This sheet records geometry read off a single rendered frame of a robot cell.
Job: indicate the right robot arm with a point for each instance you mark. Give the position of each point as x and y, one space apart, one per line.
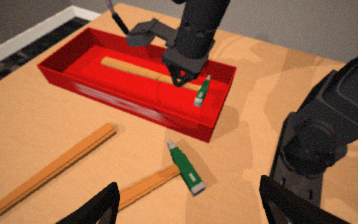
325 123

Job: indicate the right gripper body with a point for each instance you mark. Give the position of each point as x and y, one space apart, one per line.
187 49

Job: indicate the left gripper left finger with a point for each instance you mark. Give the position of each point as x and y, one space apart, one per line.
104 206

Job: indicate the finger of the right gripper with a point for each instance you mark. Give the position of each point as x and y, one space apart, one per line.
174 77
178 74

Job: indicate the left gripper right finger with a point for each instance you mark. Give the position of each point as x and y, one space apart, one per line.
278 200

